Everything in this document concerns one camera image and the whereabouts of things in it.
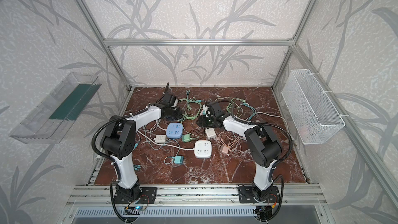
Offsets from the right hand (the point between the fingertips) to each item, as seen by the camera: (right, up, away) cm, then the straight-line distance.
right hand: (199, 117), depth 93 cm
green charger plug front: (-8, -12, -2) cm, 14 cm away
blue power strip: (-15, -8, +1) cm, 17 cm away
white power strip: (+2, -17, -6) cm, 18 cm away
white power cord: (-20, -15, -2) cm, 26 cm away
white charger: (-23, -12, -2) cm, 26 cm away
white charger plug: (+7, -9, 0) cm, 12 cm away
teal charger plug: (-10, -22, -11) cm, 26 cm away
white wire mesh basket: (+48, +4, -31) cm, 58 cm away
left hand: (-10, +4, +5) cm, 12 cm away
